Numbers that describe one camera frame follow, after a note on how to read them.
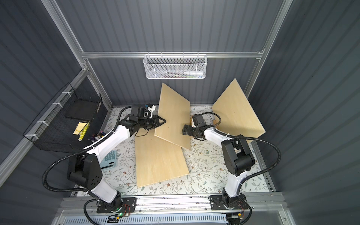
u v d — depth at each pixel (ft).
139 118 2.23
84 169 1.44
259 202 2.51
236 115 1.62
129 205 2.37
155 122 2.42
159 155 2.85
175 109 3.18
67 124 2.44
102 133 2.84
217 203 2.41
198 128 2.64
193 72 3.00
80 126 2.47
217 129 2.06
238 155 1.61
